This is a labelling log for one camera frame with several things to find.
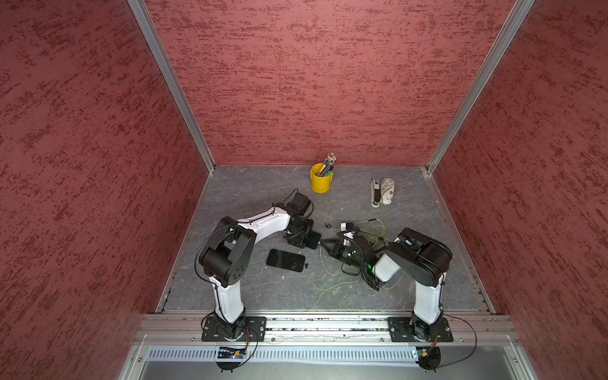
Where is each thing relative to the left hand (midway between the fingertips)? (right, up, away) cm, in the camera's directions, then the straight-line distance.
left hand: (312, 238), depth 92 cm
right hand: (+3, -3, -1) cm, 5 cm away
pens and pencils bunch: (+7, +30, +11) cm, 33 cm away
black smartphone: (0, 0, -2) cm, 2 cm away
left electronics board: (-25, -32, -20) cm, 45 cm away
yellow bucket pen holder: (+4, +22, +17) cm, 28 cm away
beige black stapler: (+29, +17, +15) cm, 37 cm away
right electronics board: (+36, -32, -21) cm, 53 cm away
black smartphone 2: (-10, -8, -1) cm, 13 cm away
